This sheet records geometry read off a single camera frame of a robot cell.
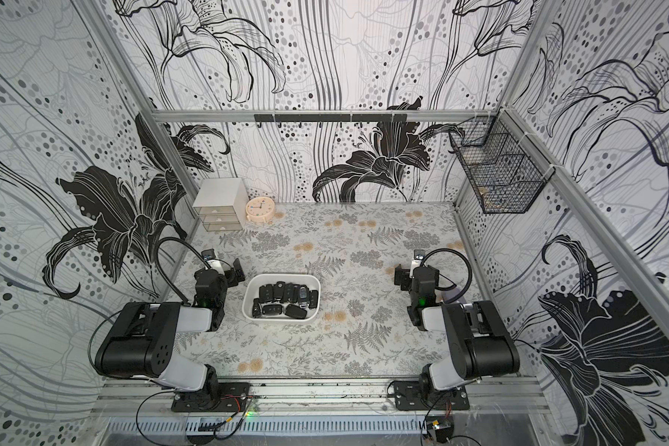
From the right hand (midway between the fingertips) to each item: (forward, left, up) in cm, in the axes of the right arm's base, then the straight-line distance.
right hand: (419, 262), depth 94 cm
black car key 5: (-16, +49, -3) cm, 52 cm away
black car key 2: (-10, +44, -1) cm, 45 cm away
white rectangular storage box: (-11, +56, +1) cm, 57 cm away
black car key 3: (-12, +36, -3) cm, 38 cm away
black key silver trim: (-11, +39, -1) cm, 41 cm away
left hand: (-2, +66, +2) cm, 66 cm away
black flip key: (-10, +48, -1) cm, 49 cm away
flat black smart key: (-16, +42, -4) cm, 45 cm away
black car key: (-11, +52, -1) cm, 53 cm away
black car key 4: (-15, +54, -3) cm, 56 cm away
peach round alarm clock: (+28, +62, -1) cm, 68 cm away
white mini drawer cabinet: (+22, +73, +8) cm, 77 cm away
